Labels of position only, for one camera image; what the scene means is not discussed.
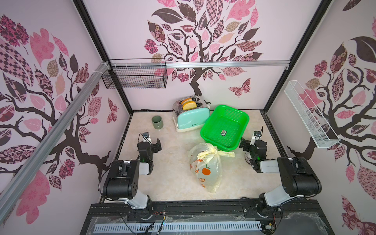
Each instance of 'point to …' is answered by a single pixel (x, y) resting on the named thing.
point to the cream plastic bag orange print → (205, 163)
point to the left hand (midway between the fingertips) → (151, 142)
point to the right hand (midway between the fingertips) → (248, 139)
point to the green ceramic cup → (157, 122)
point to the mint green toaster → (192, 120)
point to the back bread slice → (186, 100)
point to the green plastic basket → (225, 127)
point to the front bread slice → (189, 105)
